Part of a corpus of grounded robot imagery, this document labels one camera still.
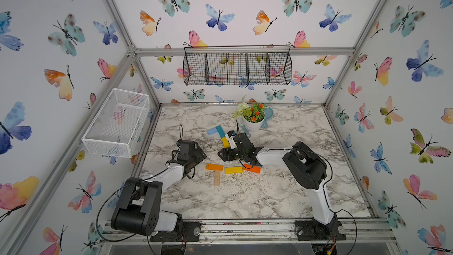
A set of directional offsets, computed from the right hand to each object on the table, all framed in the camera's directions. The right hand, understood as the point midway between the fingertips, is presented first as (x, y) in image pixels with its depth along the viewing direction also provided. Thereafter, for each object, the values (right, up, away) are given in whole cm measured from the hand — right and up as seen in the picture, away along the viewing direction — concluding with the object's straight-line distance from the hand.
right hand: (222, 151), depth 94 cm
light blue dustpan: (+29, +21, +22) cm, 42 cm away
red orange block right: (+17, -9, -3) cm, 19 cm away
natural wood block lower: (-2, -12, -6) cm, 14 cm away
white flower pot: (+18, +12, +9) cm, 24 cm away
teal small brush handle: (+10, +15, +16) cm, 24 cm away
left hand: (-11, -1, -1) cm, 11 cm away
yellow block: (+6, -9, -3) cm, 11 cm away
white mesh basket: (-50, +13, -9) cm, 53 cm away
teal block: (-2, +10, +12) cm, 16 cm away
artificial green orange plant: (+17, +20, +2) cm, 26 cm away
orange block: (-6, -8, -1) cm, 10 cm away
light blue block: (-7, +10, +14) cm, 18 cm away
